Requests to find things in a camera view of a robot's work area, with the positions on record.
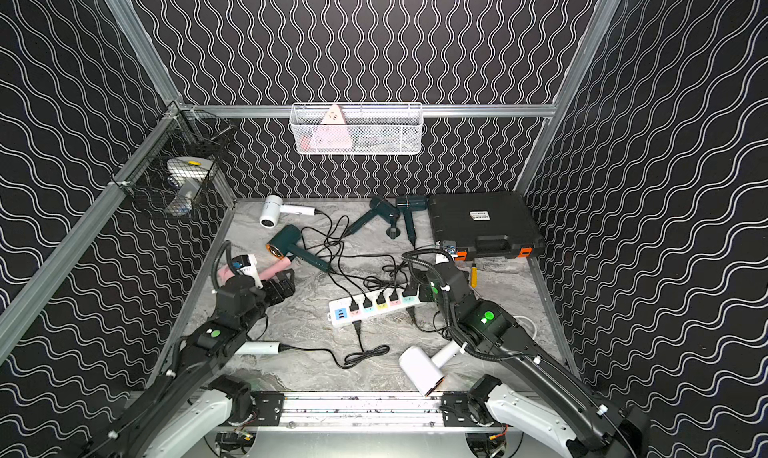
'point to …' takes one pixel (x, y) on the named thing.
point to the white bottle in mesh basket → (181, 204)
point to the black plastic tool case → (486, 224)
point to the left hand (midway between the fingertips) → (280, 271)
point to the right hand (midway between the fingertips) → (431, 269)
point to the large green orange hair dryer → (285, 244)
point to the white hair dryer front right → (425, 371)
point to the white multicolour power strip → (340, 313)
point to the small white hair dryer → (273, 206)
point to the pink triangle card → (332, 133)
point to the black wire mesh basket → (176, 165)
